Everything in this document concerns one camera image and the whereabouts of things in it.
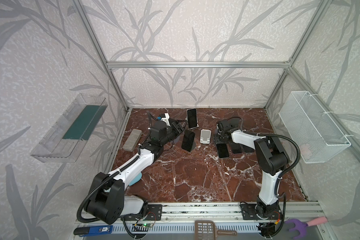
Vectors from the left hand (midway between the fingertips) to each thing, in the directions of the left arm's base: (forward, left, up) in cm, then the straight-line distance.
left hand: (188, 120), depth 79 cm
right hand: (+7, -21, -24) cm, 33 cm away
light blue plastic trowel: (-24, +29, -25) cm, 45 cm away
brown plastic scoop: (-46, -9, -25) cm, 53 cm away
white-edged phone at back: (+18, -2, -19) cm, 26 cm away
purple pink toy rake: (-45, -54, -24) cm, 74 cm away
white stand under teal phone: (+4, -12, -23) cm, 26 cm away
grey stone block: (0, +36, -22) cm, 43 cm away
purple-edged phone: (-3, -32, -25) cm, 40 cm away
